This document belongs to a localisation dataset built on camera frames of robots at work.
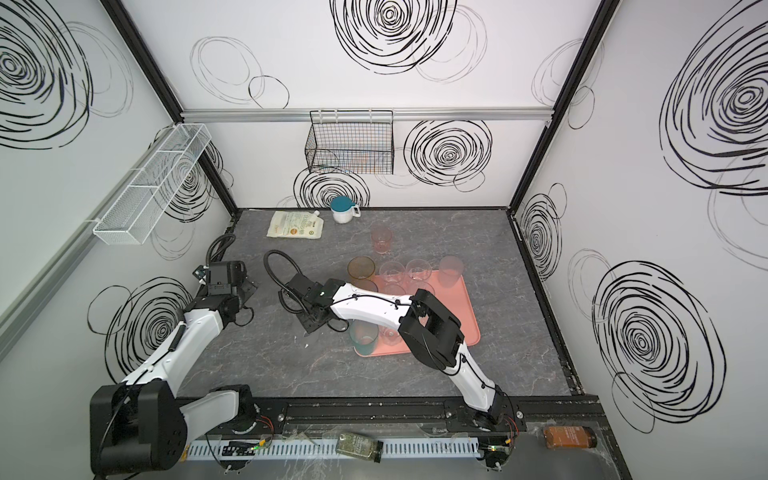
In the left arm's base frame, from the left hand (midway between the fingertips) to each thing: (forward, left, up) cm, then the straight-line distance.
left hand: (243, 286), depth 86 cm
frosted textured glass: (+11, -62, -6) cm, 64 cm away
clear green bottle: (-36, -38, -6) cm, 53 cm away
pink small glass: (+26, -39, -8) cm, 48 cm away
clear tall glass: (-10, -44, -8) cm, 45 cm away
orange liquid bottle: (-33, -86, -6) cm, 92 cm away
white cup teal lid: (+36, -24, -4) cm, 44 cm away
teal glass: (-10, -35, -9) cm, 38 cm away
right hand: (-7, -20, -4) cm, 22 cm away
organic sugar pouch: (+33, -5, -10) cm, 35 cm away
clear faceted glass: (+10, -43, -7) cm, 45 cm away
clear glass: (+12, -52, -7) cm, 54 cm away
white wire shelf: (+12, +20, +24) cm, 33 cm away
